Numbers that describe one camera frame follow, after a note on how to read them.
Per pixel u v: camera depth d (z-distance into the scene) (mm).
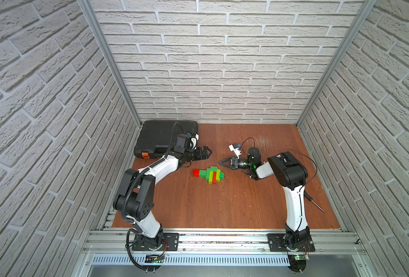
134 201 455
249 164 869
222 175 922
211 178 917
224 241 758
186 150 754
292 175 580
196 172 964
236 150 922
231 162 852
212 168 951
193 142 805
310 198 852
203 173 944
